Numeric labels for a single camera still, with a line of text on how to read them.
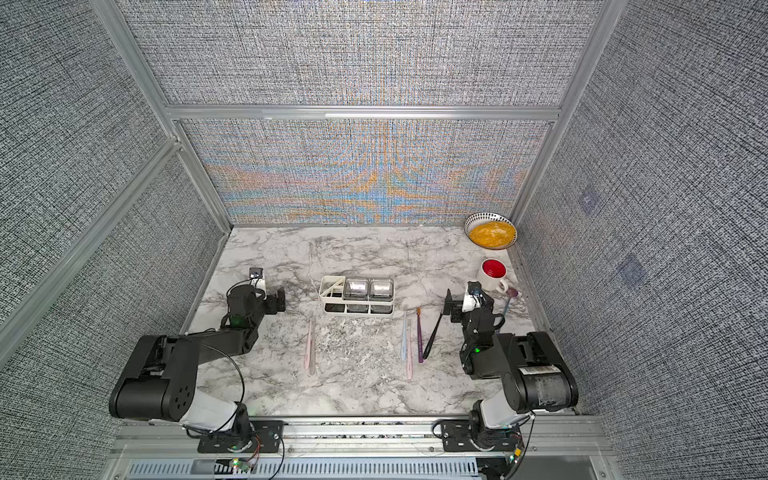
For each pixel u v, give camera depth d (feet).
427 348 2.88
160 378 1.47
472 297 2.47
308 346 2.88
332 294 2.88
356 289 3.27
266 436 2.40
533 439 2.39
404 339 2.95
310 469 2.30
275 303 2.81
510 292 3.27
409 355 2.85
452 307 2.68
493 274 3.23
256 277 2.63
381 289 3.28
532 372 1.50
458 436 2.40
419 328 3.03
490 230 3.60
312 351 2.88
